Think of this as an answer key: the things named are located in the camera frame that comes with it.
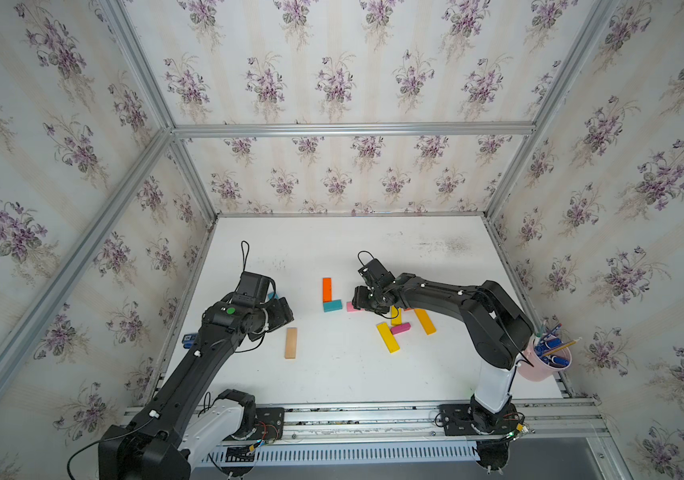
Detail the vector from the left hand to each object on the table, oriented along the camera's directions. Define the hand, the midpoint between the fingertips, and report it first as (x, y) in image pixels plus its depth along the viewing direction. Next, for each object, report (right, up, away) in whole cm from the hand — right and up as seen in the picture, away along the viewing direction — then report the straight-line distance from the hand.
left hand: (285, 319), depth 79 cm
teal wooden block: (+12, 0, +15) cm, 20 cm away
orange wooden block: (+10, +5, +19) cm, 22 cm away
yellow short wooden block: (+31, +1, -1) cm, 31 cm away
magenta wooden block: (+33, -5, +9) cm, 35 cm away
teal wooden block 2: (-8, +4, +16) cm, 18 cm away
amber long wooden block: (+41, -3, +11) cm, 43 cm away
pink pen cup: (+69, -9, -3) cm, 70 cm away
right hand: (+22, +1, +14) cm, 26 cm away
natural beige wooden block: (0, -8, +8) cm, 12 cm away
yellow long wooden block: (+29, -8, +8) cm, 31 cm away
